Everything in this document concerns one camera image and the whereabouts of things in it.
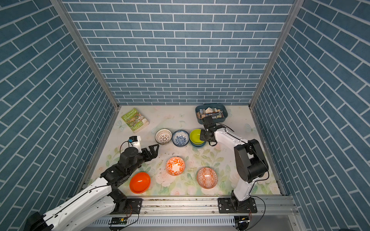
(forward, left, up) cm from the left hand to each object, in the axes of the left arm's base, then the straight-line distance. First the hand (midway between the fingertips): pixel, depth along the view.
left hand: (157, 147), depth 79 cm
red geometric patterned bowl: (-12, -28, -14) cm, 34 cm away
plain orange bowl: (-15, +10, -13) cm, 22 cm away
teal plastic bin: (+42, -45, -9) cm, 62 cm away
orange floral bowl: (-5, -9, -14) cm, 18 cm away
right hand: (+14, -28, -9) cm, 32 cm away
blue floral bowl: (+13, -12, -11) cm, 21 cm away
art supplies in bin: (+38, -38, -12) cm, 55 cm away
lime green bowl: (+14, -21, -11) cm, 28 cm away
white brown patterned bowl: (+16, 0, -13) cm, 20 cm away
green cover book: (+30, +24, -13) cm, 41 cm away
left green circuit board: (-32, +18, -19) cm, 41 cm away
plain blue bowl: (+8, -24, -12) cm, 28 cm away
